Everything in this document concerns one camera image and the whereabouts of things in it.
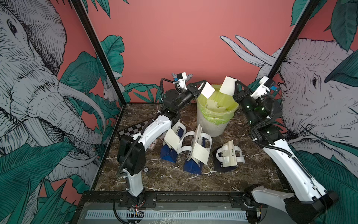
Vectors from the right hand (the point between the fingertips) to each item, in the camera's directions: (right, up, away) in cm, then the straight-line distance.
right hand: (233, 78), depth 58 cm
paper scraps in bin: (+1, -9, +43) cm, 44 cm away
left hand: (-10, +1, +6) cm, 12 cm away
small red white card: (-43, -35, +35) cm, 66 cm away
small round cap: (-45, -49, +28) cm, 72 cm away
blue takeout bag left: (-24, -24, +26) cm, 42 cm away
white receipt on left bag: (-27, -29, +17) cm, 43 cm away
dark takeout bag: (-2, -39, +16) cm, 42 cm away
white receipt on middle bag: (-13, -35, +11) cm, 39 cm away
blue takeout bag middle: (-19, -32, +11) cm, 39 cm away
